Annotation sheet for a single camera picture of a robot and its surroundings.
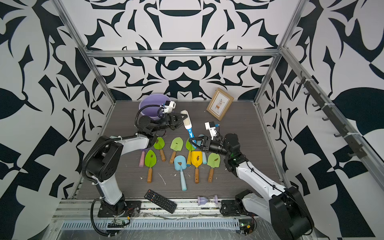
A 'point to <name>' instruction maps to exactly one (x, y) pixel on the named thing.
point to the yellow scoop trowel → (196, 160)
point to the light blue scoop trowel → (180, 164)
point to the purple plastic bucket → (154, 99)
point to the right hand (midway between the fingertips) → (190, 141)
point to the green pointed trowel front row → (150, 160)
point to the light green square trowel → (176, 145)
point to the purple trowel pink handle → (141, 163)
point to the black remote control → (160, 201)
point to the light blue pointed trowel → (204, 155)
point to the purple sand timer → (202, 200)
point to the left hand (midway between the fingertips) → (185, 115)
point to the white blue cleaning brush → (188, 126)
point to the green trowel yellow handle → (189, 146)
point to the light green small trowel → (214, 161)
